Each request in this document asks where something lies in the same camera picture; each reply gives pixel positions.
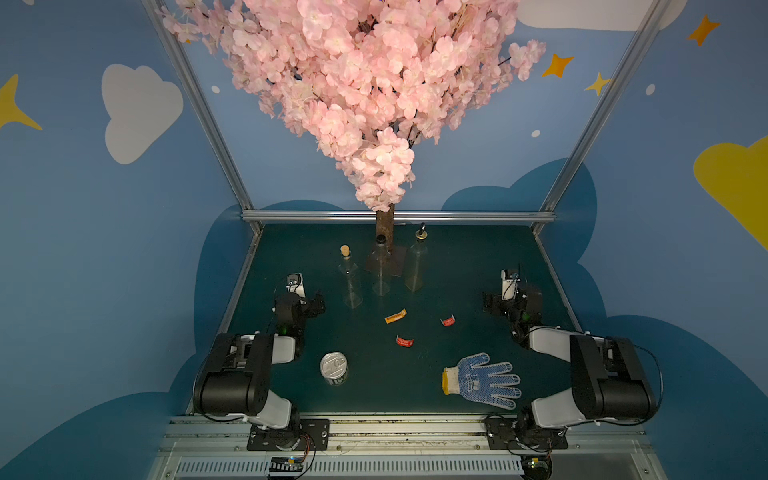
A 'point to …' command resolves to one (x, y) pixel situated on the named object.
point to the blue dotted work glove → (481, 382)
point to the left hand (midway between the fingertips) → (305, 288)
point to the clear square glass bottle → (416, 261)
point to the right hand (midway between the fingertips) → (504, 288)
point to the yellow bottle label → (395, 317)
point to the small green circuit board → (286, 464)
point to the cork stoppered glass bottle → (350, 279)
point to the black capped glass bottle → (380, 284)
